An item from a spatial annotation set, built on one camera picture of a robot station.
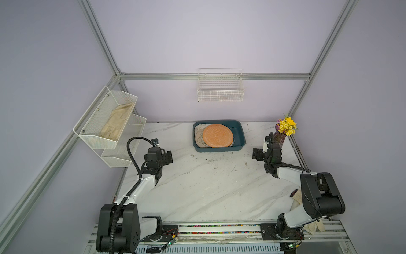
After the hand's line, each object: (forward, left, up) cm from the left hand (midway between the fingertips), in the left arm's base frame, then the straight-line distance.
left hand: (160, 155), depth 89 cm
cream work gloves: (-34, -78, -10) cm, 86 cm away
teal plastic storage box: (+28, -49, -7) cm, 57 cm away
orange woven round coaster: (+21, -35, -7) cm, 41 cm away
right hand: (+7, -59, -3) cm, 59 cm away
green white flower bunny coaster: (+23, -21, -9) cm, 33 cm away
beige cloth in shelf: (+7, +19, +19) cm, 28 cm away
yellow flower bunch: (+10, -71, +14) cm, 73 cm away
